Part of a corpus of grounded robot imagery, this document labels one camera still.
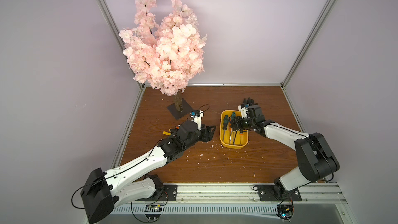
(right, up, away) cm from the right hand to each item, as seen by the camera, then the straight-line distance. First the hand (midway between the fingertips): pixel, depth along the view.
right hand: (232, 119), depth 90 cm
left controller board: (-41, -42, -18) cm, 62 cm away
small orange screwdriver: (+6, -9, +2) cm, 11 cm away
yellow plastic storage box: (0, -12, -1) cm, 12 cm away
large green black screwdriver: (-3, -1, +7) cm, 7 cm away
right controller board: (+21, -40, -21) cm, 50 cm away
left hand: (-12, -2, -17) cm, 21 cm away
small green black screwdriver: (+1, +2, 0) cm, 2 cm away
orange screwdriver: (0, -8, +4) cm, 9 cm away
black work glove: (+16, +10, +20) cm, 27 cm away
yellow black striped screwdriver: (+2, -11, +2) cm, 11 cm away
